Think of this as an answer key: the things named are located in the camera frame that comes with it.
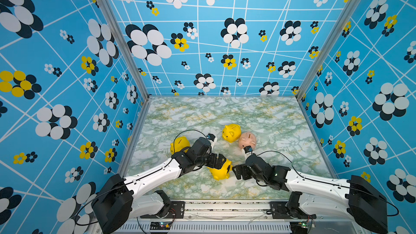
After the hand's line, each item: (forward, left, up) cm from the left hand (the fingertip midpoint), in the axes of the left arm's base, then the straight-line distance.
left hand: (222, 157), depth 80 cm
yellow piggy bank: (-7, -1, -2) cm, 7 cm away
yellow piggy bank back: (+14, -6, 0) cm, 15 cm away
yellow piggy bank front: (+8, +22, -2) cm, 24 cm away
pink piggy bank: (+11, -14, 0) cm, 18 cm away
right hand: (-3, -10, -6) cm, 12 cm away
